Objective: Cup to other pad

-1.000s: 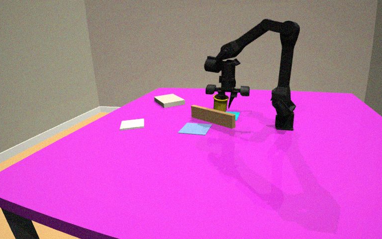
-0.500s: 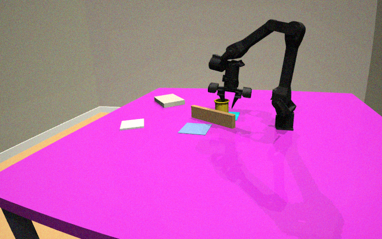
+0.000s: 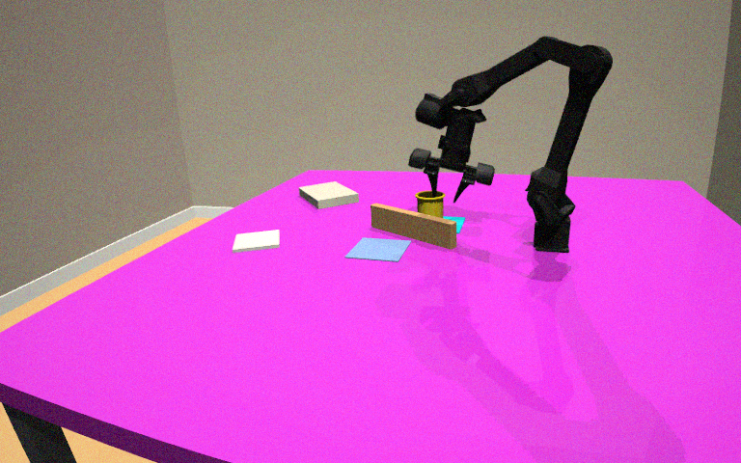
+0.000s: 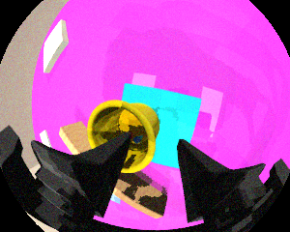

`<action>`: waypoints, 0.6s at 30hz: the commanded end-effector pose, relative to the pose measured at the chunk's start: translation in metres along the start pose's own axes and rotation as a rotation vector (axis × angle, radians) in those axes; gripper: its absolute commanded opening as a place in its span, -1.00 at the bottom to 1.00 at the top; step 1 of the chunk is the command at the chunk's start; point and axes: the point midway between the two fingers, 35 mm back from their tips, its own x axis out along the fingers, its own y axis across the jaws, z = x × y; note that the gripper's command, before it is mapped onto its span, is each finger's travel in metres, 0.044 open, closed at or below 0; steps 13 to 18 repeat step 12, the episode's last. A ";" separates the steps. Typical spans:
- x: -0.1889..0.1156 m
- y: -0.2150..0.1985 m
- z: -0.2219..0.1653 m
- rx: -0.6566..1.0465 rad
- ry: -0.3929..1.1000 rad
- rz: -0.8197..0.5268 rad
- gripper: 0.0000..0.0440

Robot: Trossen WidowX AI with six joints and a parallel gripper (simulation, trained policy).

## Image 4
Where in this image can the brown rectangular bar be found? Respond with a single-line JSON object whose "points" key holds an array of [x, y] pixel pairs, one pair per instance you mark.
{"points": [[130, 188]]}

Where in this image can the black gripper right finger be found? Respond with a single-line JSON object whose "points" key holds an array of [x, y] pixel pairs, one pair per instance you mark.
{"points": [[206, 183]]}

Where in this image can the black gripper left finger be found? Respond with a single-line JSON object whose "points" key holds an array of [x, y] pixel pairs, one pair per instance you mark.
{"points": [[94, 173]]}

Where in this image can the cream flat square block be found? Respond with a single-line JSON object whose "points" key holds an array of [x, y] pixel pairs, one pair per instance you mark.
{"points": [[55, 45]]}

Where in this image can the yellow cup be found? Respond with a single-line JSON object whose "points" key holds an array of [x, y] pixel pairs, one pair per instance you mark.
{"points": [[112, 118]]}

